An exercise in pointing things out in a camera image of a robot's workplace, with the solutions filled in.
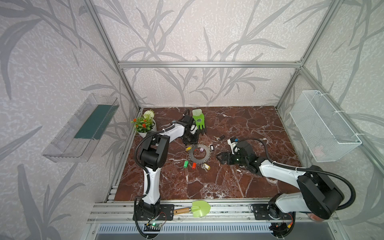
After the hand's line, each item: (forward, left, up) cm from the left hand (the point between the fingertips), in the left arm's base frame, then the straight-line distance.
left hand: (199, 138), depth 99 cm
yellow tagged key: (-19, -5, -2) cm, 20 cm away
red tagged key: (-18, +3, -2) cm, 18 cm away
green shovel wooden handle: (-41, -1, -1) cm, 41 cm away
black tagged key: (+1, -14, -3) cm, 14 cm away
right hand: (-12, -13, +5) cm, 19 cm away
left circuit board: (-48, +22, -4) cm, 53 cm away
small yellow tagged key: (-7, +7, -2) cm, 10 cm away
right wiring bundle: (-49, -41, -3) cm, 64 cm away
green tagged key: (-17, +8, -3) cm, 19 cm away
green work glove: (+19, 0, -2) cm, 19 cm away
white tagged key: (-5, -8, -3) cm, 10 cm away
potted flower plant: (+3, +33, +12) cm, 36 cm away
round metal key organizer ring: (-14, -5, -1) cm, 15 cm away
